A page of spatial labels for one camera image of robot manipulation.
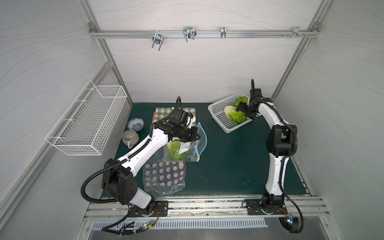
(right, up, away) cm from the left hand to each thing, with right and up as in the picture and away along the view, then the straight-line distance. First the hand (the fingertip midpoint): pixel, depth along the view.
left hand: (201, 138), depth 76 cm
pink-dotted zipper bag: (-22, -24, +8) cm, 34 cm away
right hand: (+28, +15, +25) cm, 41 cm away
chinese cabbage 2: (+27, +11, +25) cm, 38 cm away
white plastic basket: (+13, +16, +35) cm, 41 cm away
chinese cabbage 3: (+31, +25, +34) cm, 52 cm away
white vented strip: (-10, -40, -6) cm, 42 cm away
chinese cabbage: (-13, -8, +6) cm, 17 cm away
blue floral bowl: (-47, +6, +30) cm, 56 cm away
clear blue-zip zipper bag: (-3, -5, 0) cm, 5 cm away
